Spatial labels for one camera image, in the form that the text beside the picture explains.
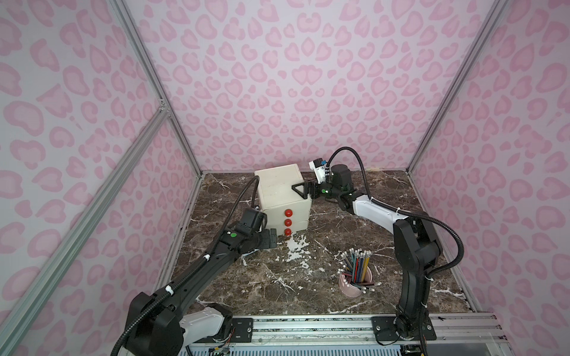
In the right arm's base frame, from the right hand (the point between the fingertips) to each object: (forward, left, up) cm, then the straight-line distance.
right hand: (303, 185), depth 90 cm
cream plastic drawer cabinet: (-2, +11, +3) cm, 12 cm away
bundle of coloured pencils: (-30, -18, -7) cm, 35 cm away
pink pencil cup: (-35, -17, -17) cm, 43 cm away
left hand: (-19, +14, -6) cm, 24 cm away
